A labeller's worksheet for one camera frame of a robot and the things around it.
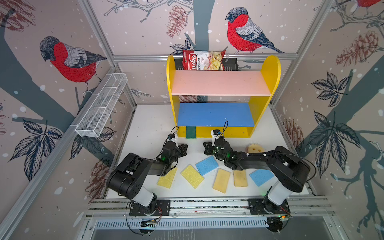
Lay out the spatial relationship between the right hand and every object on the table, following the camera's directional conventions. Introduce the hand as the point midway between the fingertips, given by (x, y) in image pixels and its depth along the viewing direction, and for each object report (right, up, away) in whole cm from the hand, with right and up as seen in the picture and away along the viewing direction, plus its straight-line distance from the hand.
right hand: (202, 143), depth 89 cm
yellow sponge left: (-5, -18, -6) cm, 20 cm away
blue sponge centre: (+3, -13, -1) cm, 13 cm away
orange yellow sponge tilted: (+10, -19, -7) cm, 23 cm away
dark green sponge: (-7, +5, +12) cm, 15 cm away
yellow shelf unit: (+26, +28, +37) cm, 53 cm away
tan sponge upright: (+21, -19, -7) cm, 29 cm away
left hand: (-7, 0, +2) cm, 8 cm away
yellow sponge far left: (-20, -19, -7) cm, 29 cm away
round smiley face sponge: (+34, -4, +4) cm, 34 cm away
